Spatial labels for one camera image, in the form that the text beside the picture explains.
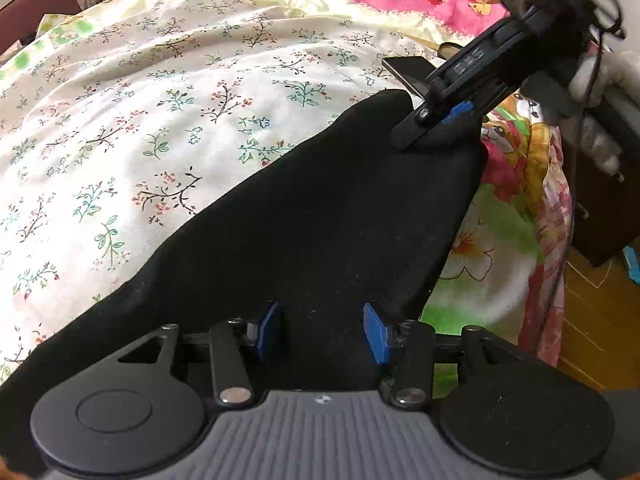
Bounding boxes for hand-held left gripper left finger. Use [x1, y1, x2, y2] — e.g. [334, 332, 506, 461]
[117, 301, 286, 409]

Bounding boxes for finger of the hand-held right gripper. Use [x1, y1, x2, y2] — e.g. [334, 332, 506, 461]
[391, 102, 454, 152]
[441, 100, 476, 126]

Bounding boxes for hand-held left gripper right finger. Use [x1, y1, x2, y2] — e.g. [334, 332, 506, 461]
[362, 302, 522, 410]

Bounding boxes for black pants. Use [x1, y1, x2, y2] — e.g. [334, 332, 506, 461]
[0, 89, 487, 477]

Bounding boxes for black phone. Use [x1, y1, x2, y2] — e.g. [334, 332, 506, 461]
[381, 56, 437, 98]

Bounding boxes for white fluffy cloth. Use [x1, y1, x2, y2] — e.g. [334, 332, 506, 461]
[570, 52, 627, 174]

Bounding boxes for dark nightstand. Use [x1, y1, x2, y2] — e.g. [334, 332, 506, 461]
[570, 95, 640, 269]

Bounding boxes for blue plastic thing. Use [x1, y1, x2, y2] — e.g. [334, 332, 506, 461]
[622, 245, 640, 284]

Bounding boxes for white floral bed sheet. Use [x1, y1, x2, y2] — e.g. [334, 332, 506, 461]
[0, 0, 447, 386]

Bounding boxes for black cable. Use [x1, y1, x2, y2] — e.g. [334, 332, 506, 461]
[587, 0, 627, 42]

